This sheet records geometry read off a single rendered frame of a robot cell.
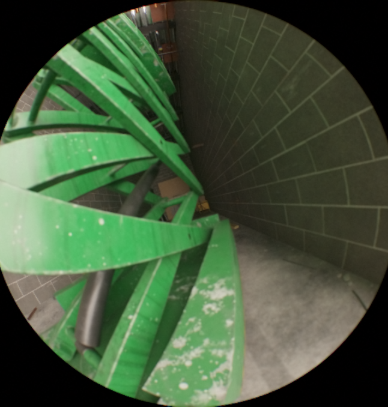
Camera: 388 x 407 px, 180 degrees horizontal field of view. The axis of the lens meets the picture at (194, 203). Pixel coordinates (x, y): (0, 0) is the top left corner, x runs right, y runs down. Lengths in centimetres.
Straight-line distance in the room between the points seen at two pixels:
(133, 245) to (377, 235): 97
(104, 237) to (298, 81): 103
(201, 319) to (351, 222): 82
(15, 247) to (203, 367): 27
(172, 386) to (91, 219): 28
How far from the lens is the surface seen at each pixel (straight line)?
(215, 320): 26
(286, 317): 76
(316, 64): 88
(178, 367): 24
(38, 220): 20
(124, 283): 89
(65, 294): 76
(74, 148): 32
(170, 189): 780
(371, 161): 76
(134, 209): 58
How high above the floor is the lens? 66
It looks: 1 degrees down
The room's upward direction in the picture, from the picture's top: 17 degrees counter-clockwise
